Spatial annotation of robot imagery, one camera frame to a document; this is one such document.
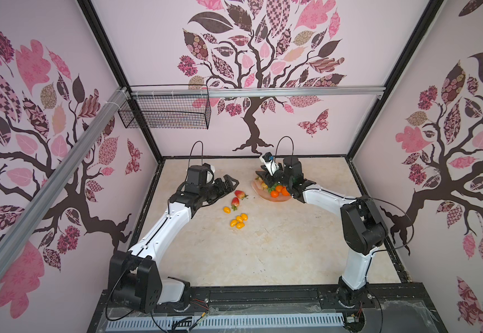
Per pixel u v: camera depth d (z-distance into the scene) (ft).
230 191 2.34
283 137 2.38
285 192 2.42
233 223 3.03
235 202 3.21
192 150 2.07
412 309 2.37
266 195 3.31
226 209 3.20
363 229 1.64
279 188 2.60
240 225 3.01
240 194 3.36
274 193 3.32
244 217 3.10
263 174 2.74
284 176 2.56
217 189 2.35
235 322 2.29
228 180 2.39
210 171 2.15
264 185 2.72
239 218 3.10
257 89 3.11
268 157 2.54
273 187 2.71
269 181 2.70
